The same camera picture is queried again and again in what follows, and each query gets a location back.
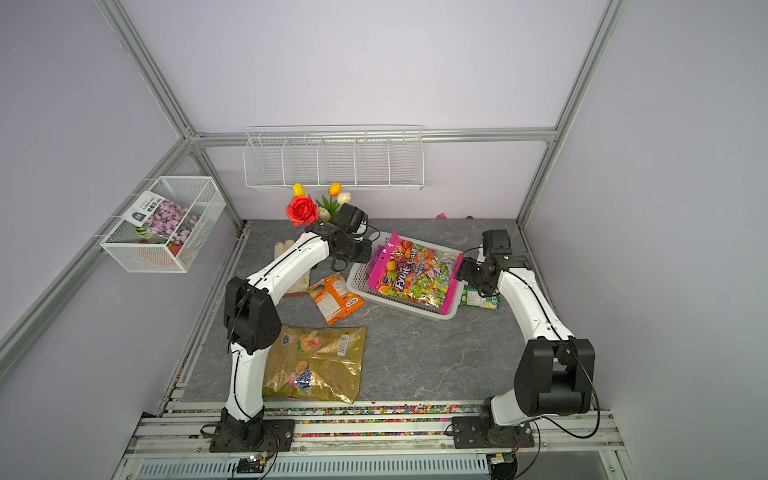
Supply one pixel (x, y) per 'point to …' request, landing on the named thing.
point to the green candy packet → (471, 296)
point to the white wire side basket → (135, 250)
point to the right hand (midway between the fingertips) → (464, 274)
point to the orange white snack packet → (333, 299)
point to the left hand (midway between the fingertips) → (369, 256)
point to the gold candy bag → (315, 362)
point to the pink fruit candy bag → (415, 270)
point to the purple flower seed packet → (155, 216)
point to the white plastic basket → (358, 279)
